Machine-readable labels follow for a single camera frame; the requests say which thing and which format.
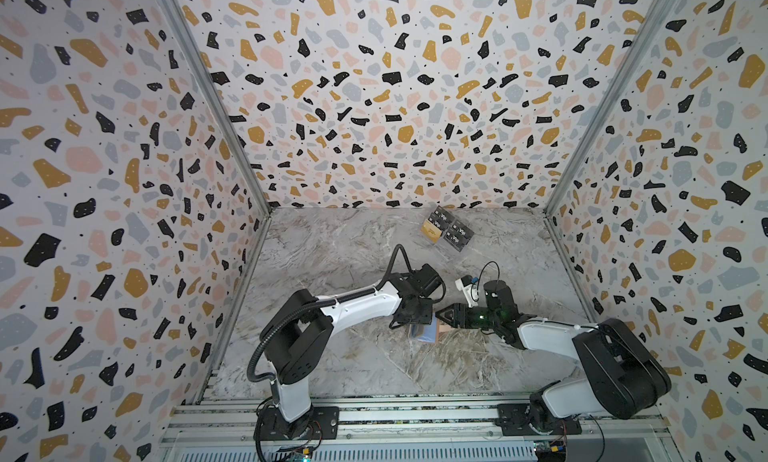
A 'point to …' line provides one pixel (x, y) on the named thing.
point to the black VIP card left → (444, 215)
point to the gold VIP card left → (431, 231)
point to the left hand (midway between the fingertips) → (432, 314)
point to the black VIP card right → (458, 235)
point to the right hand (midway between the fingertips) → (442, 311)
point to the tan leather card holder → (429, 332)
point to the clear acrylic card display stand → (441, 223)
